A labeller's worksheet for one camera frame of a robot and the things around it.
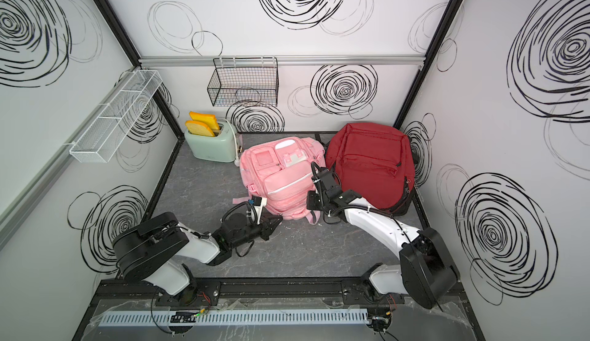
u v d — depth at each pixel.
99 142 0.71
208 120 0.96
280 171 0.99
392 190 0.92
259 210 0.75
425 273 0.41
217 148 1.01
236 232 0.66
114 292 0.74
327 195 0.64
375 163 0.96
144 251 0.45
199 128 0.95
